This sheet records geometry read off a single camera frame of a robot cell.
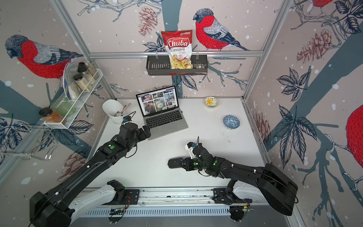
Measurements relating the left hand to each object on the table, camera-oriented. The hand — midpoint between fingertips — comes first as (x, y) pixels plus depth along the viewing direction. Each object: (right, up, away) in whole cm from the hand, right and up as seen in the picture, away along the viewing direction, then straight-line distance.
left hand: (146, 126), depth 79 cm
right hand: (+20, -21, 0) cm, 29 cm away
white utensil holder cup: (-30, +10, +22) cm, 38 cm away
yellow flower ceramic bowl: (+44, +15, +38) cm, 60 cm away
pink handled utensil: (-27, +7, +22) cm, 35 cm away
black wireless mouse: (+16, -21, +1) cm, 27 cm away
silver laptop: (+3, +10, +29) cm, 31 cm away
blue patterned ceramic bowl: (+57, 0, +25) cm, 62 cm away
